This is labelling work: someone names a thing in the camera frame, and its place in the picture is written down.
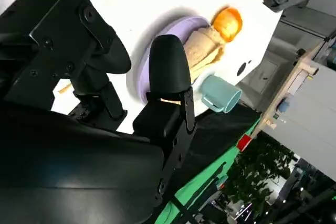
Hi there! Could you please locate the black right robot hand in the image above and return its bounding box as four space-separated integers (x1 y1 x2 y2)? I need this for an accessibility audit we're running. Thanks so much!
0 0 198 224

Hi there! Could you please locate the beige towel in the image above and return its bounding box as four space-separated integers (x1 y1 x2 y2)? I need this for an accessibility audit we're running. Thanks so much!
183 25 227 85

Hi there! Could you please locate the grey machine housing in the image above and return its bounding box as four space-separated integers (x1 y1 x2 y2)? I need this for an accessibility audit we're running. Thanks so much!
278 0 336 42

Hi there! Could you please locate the orange and white bread roll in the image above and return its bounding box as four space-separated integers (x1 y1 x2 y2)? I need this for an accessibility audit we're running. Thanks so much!
212 7 244 44

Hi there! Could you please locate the small wooden sliver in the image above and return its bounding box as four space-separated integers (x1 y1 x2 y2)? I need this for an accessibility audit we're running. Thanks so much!
58 83 73 94

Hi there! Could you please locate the wooden workbench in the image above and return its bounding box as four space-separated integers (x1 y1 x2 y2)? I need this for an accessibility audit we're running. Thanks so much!
251 31 336 138

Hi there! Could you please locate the lilac plate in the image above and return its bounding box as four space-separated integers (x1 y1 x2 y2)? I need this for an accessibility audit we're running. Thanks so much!
135 16 211 104

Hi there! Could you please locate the pale green mug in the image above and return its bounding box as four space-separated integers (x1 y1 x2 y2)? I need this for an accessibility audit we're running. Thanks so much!
199 74 243 115

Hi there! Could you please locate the green cloth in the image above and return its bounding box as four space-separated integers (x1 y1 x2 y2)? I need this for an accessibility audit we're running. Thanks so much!
154 119 264 224

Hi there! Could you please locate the grey cabinet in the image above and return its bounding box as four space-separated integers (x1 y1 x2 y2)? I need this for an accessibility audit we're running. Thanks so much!
271 62 336 183

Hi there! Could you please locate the black cloth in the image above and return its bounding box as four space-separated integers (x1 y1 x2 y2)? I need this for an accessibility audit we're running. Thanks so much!
167 103 263 196

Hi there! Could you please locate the small red box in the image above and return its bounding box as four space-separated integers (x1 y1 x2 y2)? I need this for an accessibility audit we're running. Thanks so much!
237 134 253 152

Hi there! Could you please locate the green leafy plant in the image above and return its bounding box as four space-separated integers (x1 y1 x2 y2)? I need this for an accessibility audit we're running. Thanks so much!
227 140 296 210

